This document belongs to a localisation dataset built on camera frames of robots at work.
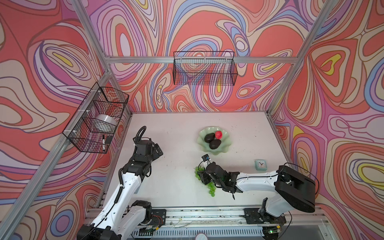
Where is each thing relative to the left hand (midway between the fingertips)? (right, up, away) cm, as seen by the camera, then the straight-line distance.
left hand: (153, 149), depth 82 cm
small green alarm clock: (+63, -11, +8) cm, 64 cm away
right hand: (+27, -15, +4) cm, 31 cm away
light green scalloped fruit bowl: (+44, +1, +17) cm, 47 cm away
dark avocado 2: (+33, +5, +18) cm, 38 cm away
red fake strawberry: (+39, +7, +17) cm, 43 cm away
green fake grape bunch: (+32, -20, -2) cm, 37 cm away
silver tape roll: (-21, +17, -8) cm, 28 cm away
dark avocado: (+36, +1, +14) cm, 39 cm away
